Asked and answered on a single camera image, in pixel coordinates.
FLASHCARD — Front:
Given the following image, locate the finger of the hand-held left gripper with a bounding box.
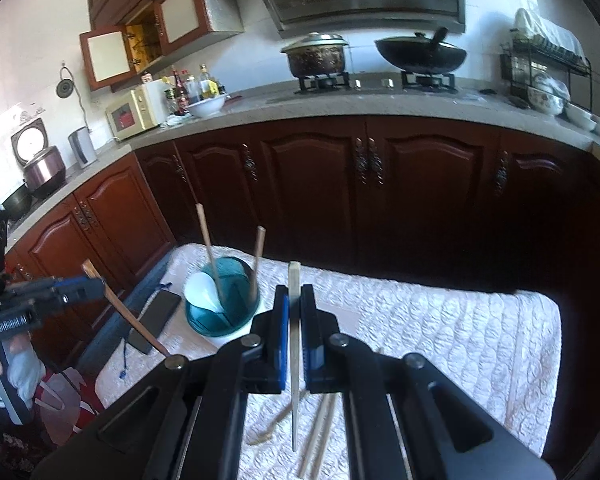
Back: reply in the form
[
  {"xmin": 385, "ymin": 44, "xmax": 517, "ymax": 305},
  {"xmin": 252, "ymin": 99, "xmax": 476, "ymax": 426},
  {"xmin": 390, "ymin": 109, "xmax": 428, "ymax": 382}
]
[
  {"xmin": 10, "ymin": 276, "xmax": 106, "ymax": 297},
  {"xmin": 30, "ymin": 290, "xmax": 105, "ymax": 318}
]

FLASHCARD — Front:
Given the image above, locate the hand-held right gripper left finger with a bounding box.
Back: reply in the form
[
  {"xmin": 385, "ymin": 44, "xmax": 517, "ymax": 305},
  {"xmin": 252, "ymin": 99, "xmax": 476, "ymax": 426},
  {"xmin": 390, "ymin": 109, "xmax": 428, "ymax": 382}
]
[{"xmin": 30, "ymin": 285, "xmax": 292, "ymax": 480}]

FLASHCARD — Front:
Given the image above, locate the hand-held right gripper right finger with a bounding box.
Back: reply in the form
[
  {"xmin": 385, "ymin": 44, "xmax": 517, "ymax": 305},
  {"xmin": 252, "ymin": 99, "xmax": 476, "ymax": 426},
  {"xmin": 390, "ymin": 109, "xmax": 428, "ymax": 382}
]
[{"xmin": 300, "ymin": 284, "xmax": 556, "ymax": 480}]

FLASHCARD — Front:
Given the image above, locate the slender brown chopstick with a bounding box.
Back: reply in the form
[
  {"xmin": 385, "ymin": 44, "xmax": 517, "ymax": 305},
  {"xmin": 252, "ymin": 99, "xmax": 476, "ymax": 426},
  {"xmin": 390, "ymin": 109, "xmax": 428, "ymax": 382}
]
[
  {"xmin": 81, "ymin": 259, "xmax": 173, "ymax": 359},
  {"xmin": 195, "ymin": 203, "xmax": 224, "ymax": 301},
  {"xmin": 250, "ymin": 226, "xmax": 267, "ymax": 301},
  {"xmin": 297, "ymin": 394, "xmax": 333, "ymax": 480},
  {"xmin": 287, "ymin": 261, "xmax": 302, "ymax": 453},
  {"xmin": 310, "ymin": 394, "xmax": 342, "ymax": 476}
]

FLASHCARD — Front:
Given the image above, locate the metal spoon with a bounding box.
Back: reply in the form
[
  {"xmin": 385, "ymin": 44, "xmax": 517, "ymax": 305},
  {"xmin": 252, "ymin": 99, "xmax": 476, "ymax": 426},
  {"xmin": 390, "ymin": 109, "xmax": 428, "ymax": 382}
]
[{"xmin": 247, "ymin": 400, "xmax": 293, "ymax": 447}]

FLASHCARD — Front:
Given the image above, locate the white utensil holder teal rim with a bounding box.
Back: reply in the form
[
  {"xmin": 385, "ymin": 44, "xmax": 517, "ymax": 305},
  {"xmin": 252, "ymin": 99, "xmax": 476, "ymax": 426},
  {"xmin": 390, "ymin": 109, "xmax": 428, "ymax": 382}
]
[{"xmin": 183, "ymin": 256, "xmax": 261, "ymax": 339}]

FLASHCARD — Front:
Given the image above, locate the white plastic spoon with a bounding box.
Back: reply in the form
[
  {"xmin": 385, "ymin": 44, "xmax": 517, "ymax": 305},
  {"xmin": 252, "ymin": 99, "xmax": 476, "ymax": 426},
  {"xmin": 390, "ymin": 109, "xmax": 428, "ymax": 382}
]
[{"xmin": 186, "ymin": 272, "xmax": 221, "ymax": 311}]

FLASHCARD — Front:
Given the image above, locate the black inner pot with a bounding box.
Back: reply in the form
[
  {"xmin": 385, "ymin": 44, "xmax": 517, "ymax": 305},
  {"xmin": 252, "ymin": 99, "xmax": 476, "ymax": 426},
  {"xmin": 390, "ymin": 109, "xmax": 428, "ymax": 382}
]
[{"xmin": 0, "ymin": 182, "xmax": 33, "ymax": 223}]

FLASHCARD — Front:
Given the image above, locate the black smartphone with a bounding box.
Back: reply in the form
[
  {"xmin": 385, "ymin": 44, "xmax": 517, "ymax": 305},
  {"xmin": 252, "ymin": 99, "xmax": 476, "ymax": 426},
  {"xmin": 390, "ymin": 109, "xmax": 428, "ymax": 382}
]
[{"xmin": 127, "ymin": 290, "xmax": 182, "ymax": 355}]

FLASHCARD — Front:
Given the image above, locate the silver rice cooker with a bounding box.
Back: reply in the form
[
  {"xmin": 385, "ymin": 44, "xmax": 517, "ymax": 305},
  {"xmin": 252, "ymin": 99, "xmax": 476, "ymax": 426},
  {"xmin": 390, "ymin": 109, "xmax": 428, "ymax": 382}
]
[{"xmin": 11, "ymin": 117, "xmax": 67, "ymax": 198}]

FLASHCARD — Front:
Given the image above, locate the red and white plastic bag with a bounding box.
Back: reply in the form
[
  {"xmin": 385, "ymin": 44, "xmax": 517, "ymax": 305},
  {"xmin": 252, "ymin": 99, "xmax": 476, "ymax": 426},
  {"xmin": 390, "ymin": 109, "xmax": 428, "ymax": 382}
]
[{"xmin": 30, "ymin": 367, "xmax": 106, "ymax": 448}]

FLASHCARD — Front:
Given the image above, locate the white quilted tablecloth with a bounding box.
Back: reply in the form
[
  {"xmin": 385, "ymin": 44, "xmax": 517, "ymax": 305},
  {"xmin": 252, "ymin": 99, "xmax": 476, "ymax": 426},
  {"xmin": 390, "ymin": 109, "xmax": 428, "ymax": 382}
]
[{"xmin": 95, "ymin": 242, "xmax": 563, "ymax": 480}]

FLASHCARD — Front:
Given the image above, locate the white electric kettle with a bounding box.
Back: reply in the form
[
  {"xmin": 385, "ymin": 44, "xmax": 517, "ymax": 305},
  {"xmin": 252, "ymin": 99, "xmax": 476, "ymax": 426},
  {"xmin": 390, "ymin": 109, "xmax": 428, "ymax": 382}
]
[{"xmin": 68, "ymin": 126, "xmax": 98, "ymax": 169}]

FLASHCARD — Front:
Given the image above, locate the brown wooden base cabinet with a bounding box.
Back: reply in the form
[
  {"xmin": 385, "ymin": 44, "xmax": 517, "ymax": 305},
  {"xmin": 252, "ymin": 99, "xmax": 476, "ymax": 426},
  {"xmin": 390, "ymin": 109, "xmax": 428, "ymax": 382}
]
[{"xmin": 2, "ymin": 114, "xmax": 600, "ymax": 351}]

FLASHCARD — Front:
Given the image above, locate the cream microwave oven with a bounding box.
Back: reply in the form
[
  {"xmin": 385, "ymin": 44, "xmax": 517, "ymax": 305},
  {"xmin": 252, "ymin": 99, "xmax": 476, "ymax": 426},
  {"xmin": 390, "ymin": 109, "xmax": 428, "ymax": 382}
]
[{"xmin": 104, "ymin": 80, "xmax": 167, "ymax": 142}]

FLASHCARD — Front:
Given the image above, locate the dark sauce bottle red label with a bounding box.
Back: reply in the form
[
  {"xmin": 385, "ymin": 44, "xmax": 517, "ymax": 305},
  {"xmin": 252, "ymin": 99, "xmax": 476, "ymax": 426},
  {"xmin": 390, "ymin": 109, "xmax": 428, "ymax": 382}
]
[{"xmin": 175, "ymin": 70, "xmax": 190, "ymax": 113}]

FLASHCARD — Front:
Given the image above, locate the large white bowl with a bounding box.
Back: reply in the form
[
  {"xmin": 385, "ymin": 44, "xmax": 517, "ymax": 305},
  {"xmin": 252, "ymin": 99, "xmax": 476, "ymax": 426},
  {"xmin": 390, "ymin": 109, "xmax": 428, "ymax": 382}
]
[{"xmin": 186, "ymin": 94, "xmax": 227, "ymax": 118}]

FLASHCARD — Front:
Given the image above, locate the yellow oil bottle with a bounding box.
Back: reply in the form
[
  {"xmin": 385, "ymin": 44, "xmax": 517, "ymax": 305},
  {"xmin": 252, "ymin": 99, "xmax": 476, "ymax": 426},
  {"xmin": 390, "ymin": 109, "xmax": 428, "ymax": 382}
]
[{"xmin": 197, "ymin": 63, "xmax": 216, "ymax": 100}]

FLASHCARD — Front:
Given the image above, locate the grey speckled kitchen countertop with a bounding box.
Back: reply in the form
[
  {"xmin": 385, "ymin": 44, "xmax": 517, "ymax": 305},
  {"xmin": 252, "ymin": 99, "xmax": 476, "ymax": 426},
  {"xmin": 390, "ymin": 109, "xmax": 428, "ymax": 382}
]
[{"xmin": 5, "ymin": 80, "xmax": 600, "ymax": 256}]

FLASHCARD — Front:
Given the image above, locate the gas stove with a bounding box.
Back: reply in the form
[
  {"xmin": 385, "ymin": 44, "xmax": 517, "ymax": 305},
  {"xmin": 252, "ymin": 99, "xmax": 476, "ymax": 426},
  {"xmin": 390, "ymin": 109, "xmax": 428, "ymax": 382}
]
[{"xmin": 267, "ymin": 71, "xmax": 461, "ymax": 103}]

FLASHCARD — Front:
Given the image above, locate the metal cooking pot with lid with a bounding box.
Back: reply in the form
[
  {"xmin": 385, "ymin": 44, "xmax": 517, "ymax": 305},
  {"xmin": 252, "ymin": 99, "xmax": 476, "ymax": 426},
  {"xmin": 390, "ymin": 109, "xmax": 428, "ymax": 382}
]
[{"xmin": 280, "ymin": 31, "xmax": 351, "ymax": 81}]

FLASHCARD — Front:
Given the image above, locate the black wok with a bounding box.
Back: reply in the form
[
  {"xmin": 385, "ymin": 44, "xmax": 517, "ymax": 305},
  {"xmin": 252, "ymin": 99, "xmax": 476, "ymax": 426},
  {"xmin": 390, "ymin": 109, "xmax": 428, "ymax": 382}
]
[{"xmin": 374, "ymin": 26, "xmax": 468, "ymax": 75}]

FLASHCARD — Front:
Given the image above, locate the floral ceramic bowl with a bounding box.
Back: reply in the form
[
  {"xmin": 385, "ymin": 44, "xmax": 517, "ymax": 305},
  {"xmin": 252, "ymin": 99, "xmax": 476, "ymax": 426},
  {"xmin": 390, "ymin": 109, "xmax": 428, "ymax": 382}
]
[{"xmin": 526, "ymin": 74, "xmax": 571, "ymax": 116}]

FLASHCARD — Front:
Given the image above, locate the white cloth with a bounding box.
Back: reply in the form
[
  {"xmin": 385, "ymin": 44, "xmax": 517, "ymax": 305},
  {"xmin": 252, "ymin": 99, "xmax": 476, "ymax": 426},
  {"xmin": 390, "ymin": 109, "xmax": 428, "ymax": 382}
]
[{"xmin": 512, "ymin": 7, "xmax": 581, "ymax": 56}]

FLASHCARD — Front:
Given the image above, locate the blue lanyard cord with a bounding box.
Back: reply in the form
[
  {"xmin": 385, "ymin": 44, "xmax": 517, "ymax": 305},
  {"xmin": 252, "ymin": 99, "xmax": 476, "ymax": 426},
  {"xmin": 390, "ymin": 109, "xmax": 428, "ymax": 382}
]
[{"xmin": 119, "ymin": 284, "xmax": 173, "ymax": 381}]

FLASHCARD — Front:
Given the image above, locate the round dark wall hanging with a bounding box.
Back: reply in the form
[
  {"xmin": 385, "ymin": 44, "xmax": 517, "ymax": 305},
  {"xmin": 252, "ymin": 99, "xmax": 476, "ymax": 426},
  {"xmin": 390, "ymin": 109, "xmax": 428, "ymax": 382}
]
[{"xmin": 55, "ymin": 62, "xmax": 77, "ymax": 101}]

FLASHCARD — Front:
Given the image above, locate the brown wooden wall cabinet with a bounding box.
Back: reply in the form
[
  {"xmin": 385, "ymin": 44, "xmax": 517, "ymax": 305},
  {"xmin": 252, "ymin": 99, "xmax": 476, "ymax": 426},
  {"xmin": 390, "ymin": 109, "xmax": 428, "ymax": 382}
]
[{"xmin": 79, "ymin": 0, "xmax": 246, "ymax": 92}]

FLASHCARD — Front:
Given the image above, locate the black wire dish rack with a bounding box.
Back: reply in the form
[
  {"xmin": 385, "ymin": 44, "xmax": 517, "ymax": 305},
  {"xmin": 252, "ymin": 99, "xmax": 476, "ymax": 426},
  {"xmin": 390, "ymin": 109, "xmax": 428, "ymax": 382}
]
[{"xmin": 499, "ymin": 7, "xmax": 593, "ymax": 106}]

